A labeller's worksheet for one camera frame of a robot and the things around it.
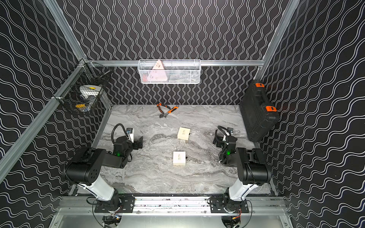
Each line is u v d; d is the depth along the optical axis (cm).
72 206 75
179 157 88
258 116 87
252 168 51
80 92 83
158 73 90
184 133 100
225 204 68
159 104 121
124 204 75
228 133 82
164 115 113
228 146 74
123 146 75
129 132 83
